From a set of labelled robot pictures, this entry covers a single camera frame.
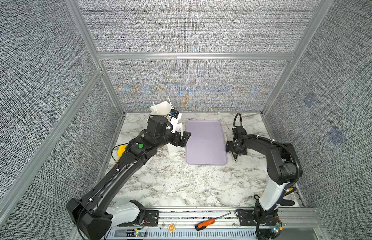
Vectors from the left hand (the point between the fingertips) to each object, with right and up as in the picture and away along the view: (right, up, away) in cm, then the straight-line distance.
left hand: (182, 130), depth 70 cm
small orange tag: (-5, -46, 0) cm, 46 cm away
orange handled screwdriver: (+10, -44, 0) cm, 46 cm away
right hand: (+33, -13, +30) cm, 47 cm away
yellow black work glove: (+56, -39, +9) cm, 69 cm away
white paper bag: (-12, +13, +21) cm, 27 cm away
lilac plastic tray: (+16, -10, +30) cm, 35 cm away
